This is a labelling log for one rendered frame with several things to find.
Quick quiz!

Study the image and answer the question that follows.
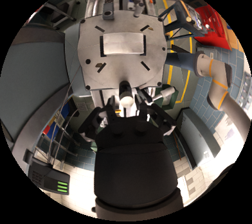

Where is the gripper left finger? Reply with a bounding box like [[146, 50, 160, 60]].
[[77, 95, 118, 142]]

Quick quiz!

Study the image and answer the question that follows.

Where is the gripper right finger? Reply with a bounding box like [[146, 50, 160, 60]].
[[134, 92, 177, 138]]

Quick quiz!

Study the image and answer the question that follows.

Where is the black white index plunger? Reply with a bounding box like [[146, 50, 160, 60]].
[[118, 80, 135, 108]]

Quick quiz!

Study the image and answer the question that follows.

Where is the grey round fixture plate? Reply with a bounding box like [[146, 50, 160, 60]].
[[76, 13, 168, 91]]

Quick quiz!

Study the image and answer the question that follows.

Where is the light grey milled block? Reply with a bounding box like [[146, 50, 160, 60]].
[[102, 32, 145, 56]]

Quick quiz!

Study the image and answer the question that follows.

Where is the grey bushing block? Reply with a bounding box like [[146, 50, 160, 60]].
[[102, 0, 114, 21]]

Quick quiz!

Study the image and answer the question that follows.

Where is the grey dowel pin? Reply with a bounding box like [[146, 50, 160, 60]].
[[133, 0, 146, 18]]

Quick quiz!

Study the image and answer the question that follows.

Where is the grey floor cabinet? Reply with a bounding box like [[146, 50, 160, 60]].
[[175, 107, 222, 169]]

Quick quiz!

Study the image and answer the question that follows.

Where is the black box with green lights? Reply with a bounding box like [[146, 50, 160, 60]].
[[27, 155, 71, 196]]

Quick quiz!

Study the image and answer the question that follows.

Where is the red tool cabinet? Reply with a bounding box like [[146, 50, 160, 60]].
[[193, 4, 231, 51]]

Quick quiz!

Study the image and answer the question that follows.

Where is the dark metal shelf unit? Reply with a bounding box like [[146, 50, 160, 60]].
[[42, 0, 78, 30]]

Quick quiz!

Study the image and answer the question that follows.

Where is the blue cart with instrument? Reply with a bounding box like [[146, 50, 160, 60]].
[[159, 0, 208, 39]]

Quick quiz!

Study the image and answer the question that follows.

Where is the grey slotted machine table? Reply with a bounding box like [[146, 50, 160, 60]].
[[84, 0, 161, 19]]

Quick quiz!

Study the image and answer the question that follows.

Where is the orange cardboard box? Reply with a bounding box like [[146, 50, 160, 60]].
[[221, 18, 239, 51]]

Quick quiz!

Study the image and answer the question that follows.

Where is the green lever bracket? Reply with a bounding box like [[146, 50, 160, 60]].
[[154, 85, 180, 110]]

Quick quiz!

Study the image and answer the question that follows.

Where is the white handled clamp lever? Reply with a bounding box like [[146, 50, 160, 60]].
[[138, 85, 176, 104]]

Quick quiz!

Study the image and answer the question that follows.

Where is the thin grey cable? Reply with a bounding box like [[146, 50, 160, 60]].
[[48, 66, 81, 166]]

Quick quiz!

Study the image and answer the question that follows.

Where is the grey wall control panel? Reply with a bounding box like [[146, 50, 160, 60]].
[[237, 72, 252, 110]]

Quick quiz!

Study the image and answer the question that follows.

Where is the large grey machine enclosure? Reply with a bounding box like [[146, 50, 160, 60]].
[[0, 23, 73, 157]]

